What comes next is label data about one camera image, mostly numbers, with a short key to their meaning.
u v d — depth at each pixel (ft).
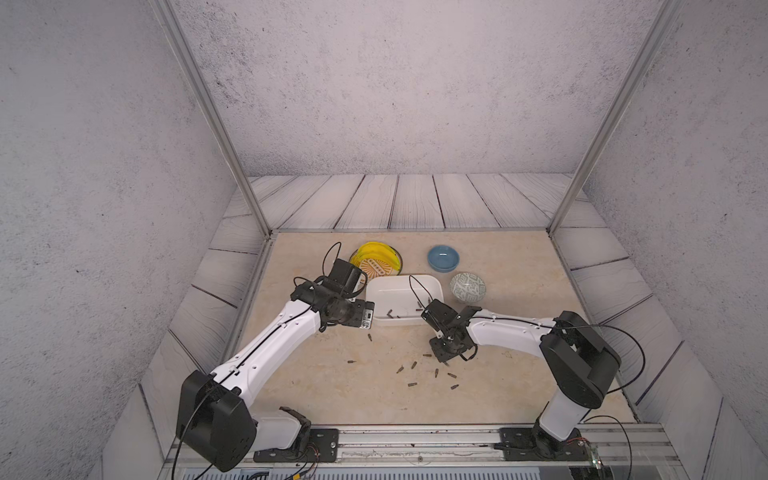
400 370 2.84
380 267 3.56
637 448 2.38
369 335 3.06
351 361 2.86
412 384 2.73
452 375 2.78
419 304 2.44
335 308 1.89
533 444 2.13
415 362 2.86
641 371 1.52
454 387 2.71
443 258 3.60
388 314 3.16
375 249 3.52
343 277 2.05
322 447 2.39
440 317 2.37
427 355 2.85
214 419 1.28
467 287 3.33
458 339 2.13
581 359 1.52
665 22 2.33
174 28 2.35
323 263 2.29
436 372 2.78
